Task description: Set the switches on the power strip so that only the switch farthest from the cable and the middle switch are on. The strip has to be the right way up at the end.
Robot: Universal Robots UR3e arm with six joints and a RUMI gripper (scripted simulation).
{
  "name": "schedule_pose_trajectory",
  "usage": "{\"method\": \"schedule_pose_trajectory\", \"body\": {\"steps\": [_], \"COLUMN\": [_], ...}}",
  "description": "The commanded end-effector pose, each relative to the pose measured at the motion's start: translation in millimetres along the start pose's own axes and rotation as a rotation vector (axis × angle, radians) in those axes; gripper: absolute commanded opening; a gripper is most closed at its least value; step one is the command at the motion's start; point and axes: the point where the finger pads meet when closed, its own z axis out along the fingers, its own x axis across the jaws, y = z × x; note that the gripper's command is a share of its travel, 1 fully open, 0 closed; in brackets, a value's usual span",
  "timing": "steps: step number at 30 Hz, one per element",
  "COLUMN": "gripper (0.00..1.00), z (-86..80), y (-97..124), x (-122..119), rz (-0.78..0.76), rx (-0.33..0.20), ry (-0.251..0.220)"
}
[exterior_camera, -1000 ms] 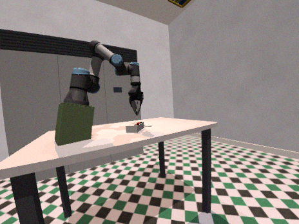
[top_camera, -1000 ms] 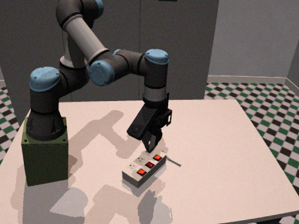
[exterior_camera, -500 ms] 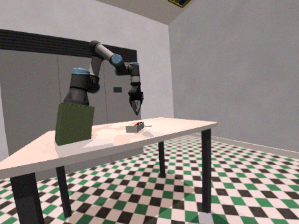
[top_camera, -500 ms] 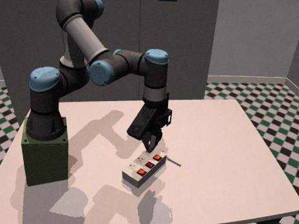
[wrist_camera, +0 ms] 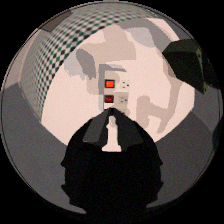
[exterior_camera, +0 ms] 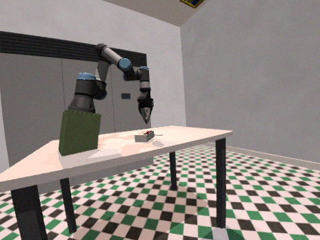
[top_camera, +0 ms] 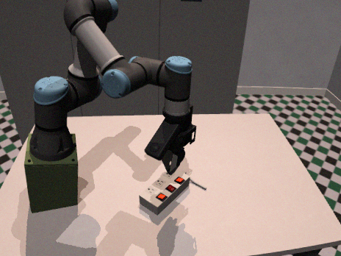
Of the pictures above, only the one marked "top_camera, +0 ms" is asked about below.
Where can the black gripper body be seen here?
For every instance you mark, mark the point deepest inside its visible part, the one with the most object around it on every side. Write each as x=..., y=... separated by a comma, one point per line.
x=185, y=133

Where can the white power strip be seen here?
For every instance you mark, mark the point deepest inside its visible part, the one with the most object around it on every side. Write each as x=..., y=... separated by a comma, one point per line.
x=164, y=190

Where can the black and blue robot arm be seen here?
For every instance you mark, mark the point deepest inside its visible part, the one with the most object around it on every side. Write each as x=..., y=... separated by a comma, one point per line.
x=54, y=97

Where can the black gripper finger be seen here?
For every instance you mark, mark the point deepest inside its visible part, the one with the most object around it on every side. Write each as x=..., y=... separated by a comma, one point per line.
x=166, y=160
x=176, y=159

